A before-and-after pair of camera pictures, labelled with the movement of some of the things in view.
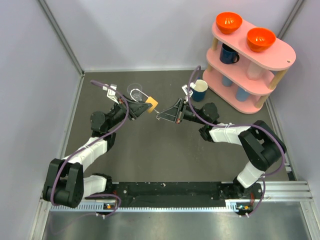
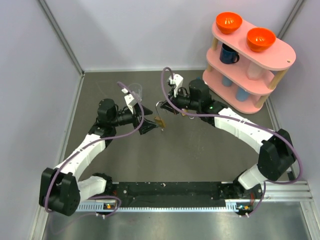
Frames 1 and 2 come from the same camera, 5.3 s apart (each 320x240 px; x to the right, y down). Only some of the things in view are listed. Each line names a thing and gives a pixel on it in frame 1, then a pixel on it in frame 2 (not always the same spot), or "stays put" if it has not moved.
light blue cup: (226, 81) stays put
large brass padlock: (149, 100) → (158, 120)
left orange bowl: (228, 22) stays put
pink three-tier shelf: (240, 77) stays put
